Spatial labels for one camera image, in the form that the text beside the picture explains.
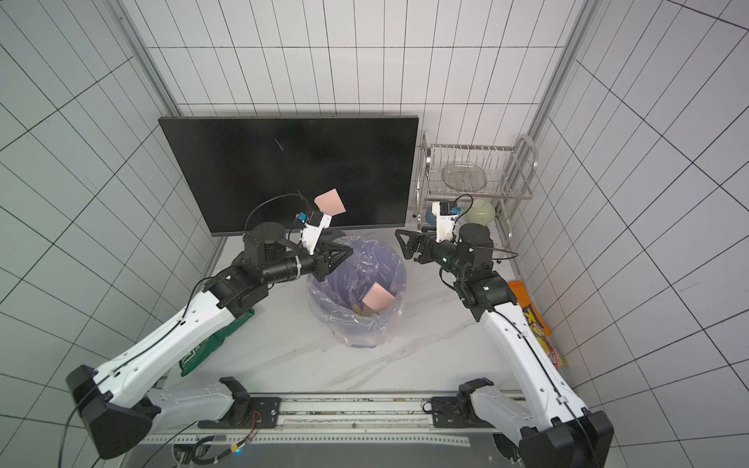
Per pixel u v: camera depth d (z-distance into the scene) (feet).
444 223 2.00
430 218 3.54
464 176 3.04
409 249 2.03
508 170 3.26
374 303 2.35
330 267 2.00
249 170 3.86
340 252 2.14
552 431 1.19
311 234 1.86
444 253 2.00
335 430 2.35
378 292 2.47
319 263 1.84
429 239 1.97
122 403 1.29
